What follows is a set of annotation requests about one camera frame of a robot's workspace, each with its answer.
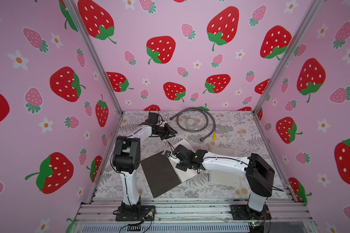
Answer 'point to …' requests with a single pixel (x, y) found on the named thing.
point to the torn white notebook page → (185, 143)
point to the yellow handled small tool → (214, 136)
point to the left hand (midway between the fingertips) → (177, 132)
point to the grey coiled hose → (196, 108)
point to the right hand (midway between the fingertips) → (183, 155)
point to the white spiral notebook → (222, 178)
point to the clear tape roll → (191, 123)
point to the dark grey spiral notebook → (160, 173)
